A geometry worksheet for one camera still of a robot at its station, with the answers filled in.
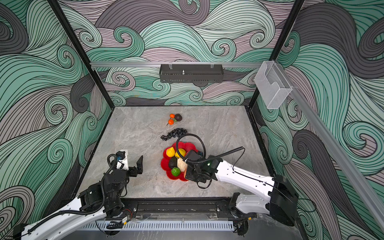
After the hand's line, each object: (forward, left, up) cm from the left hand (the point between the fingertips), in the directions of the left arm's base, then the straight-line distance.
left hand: (134, 156), depth 74 cm
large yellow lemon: (+9, -24, -12) cm, 28 cm away
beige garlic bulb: (0, -24, -11) cm, 26 cm away
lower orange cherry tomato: (+35, -14, -15) cm, 41 cm away
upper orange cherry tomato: (+41, -14, -14) cm, 45 cm away
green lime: (-4, -21, -11) cm, 23 cm away
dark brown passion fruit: (+37, -20, -12) cm, 43 cm away
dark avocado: (+2, -19, -12) cm, 22 cm away
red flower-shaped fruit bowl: (+13, -27, -13) cm, 33 cm away
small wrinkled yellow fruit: (+8, -17, -11) cm, 21 cm away
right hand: (-8, -27, -8) cm, 29 cm away
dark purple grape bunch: (+23, -19, -12) cm, 32 cm away
